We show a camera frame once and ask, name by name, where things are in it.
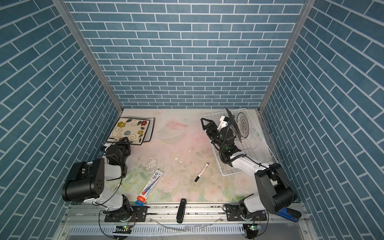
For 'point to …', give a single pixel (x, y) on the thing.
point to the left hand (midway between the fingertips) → (128, 135)
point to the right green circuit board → (252, 226)
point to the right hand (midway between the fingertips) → (201, 120)
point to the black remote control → (181, 211)
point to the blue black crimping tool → (290, 213)
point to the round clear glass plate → (243, 123)
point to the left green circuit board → (124, 229)
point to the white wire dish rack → (249, 135)
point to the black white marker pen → (201, 172)
